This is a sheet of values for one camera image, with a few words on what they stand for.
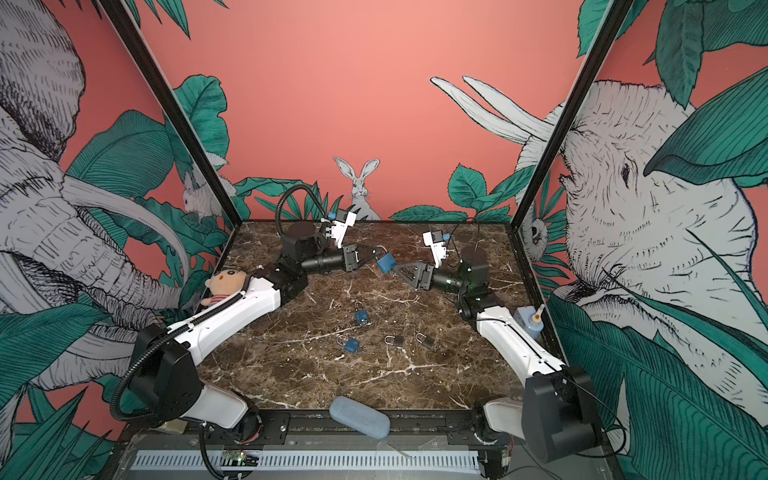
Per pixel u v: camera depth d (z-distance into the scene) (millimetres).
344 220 674
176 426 695
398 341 900
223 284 918
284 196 554
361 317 929
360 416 738
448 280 674
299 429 752
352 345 881
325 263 651
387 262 734
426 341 891
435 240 697
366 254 691
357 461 701
